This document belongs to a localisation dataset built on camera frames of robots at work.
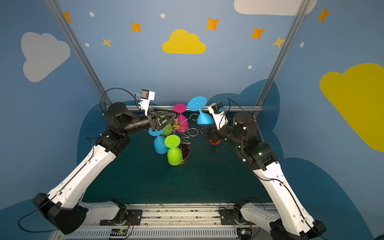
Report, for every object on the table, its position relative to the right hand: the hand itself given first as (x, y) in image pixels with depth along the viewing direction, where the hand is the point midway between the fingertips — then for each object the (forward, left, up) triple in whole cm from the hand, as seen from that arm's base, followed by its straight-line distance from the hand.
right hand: (207, 118), depth 61 cm
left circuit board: (-38, +41, -44) cm, 71 cm away
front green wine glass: (-6, +15, -22) cm, 27 cm away
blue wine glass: (-1, +24, -22) cm, 33 cm away
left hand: (-1, +14, +4) cm, 14 cm away
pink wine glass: (+7, +12, -14) cm, 20 cm away
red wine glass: (+17, -9, -43) cm, 47 cm away
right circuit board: (-35, -21, -46) cm, 61 cm away
